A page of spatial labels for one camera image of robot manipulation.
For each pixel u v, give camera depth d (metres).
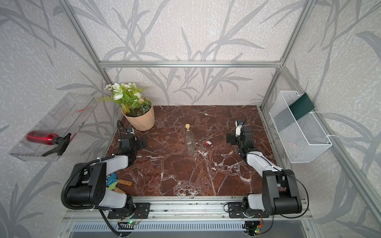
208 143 0.99
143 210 0.74
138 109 0.99
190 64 0.95
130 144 0.72
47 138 0.55
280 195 0.42
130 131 0.82
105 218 0.69
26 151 0.57
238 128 0.77
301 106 0.71
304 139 0.59
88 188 0.44
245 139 0.68
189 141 1.01
